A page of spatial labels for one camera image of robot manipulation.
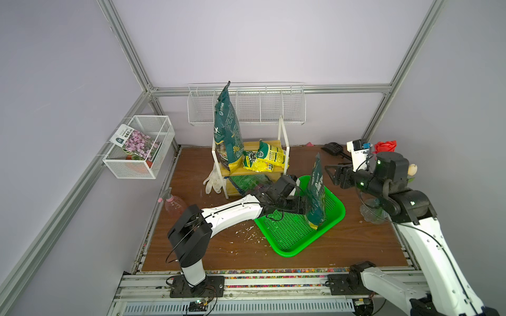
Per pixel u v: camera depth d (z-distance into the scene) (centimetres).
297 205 70
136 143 73
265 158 81
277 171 83
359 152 55
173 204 87
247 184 92
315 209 71
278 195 63
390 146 67
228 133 63
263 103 101
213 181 104
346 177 56
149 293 74
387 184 46
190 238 45
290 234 87
